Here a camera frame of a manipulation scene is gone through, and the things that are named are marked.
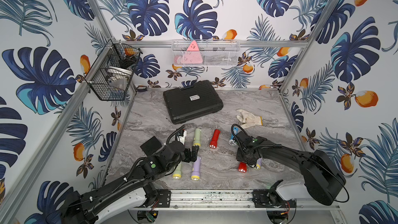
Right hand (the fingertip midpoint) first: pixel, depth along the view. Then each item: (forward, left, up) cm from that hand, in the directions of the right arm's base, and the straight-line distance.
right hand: (241, 158), depth 87 cm
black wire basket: (+29, +68, +36) cm, 82 cm away
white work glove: (+26, -9, +1) cm, 28 cm away
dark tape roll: (+54, +69, +3) cm, 88 cm away
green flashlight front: (-10, +34, +3) cm, 36 cm away
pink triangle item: (+47, +28, +36) cm, 65 cm away
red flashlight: (-1, +30, +24) cm, 39 cm away
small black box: (+5, +51, +4) cm, 51 cm away
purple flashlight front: (-10, +25, +3) cm, 27 cm away
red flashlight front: (-6, +1, +3) cm, 7 cm away
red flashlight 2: (+11, +14, +2) cm, 18 cm away
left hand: (0, +27, +16) cm, 31 cm away
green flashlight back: (+9, +25, +3) cm, 26 cm away
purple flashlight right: (-2, -9, +1) cm, 10 cm away
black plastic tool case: (+36, +32, +7) cm, 49 cm away
